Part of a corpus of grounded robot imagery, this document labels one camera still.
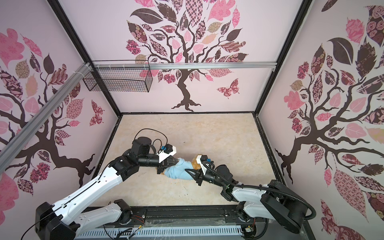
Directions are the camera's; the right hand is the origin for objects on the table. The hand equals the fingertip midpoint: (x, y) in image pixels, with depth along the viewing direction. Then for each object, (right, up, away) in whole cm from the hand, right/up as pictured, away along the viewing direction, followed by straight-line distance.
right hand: (187, 166), depth 73 cm
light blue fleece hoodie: (-4, -1, -3) cm, 5 cm away
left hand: (-5, +2, -3) cm, 6 cm away
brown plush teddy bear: (+4, +3, -5) cm, 7 cm away
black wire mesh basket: (-59, +60, +49) cm, 97 cm away
